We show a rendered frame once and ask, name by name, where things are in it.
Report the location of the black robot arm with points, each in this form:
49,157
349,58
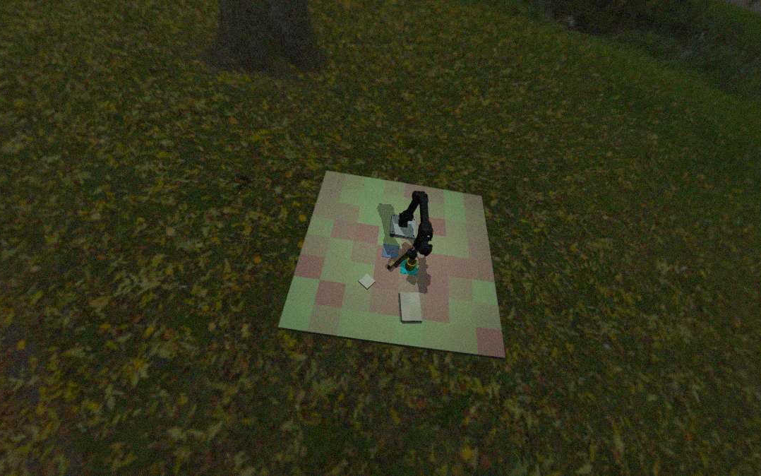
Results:
425,228

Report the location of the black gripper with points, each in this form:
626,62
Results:
413,253

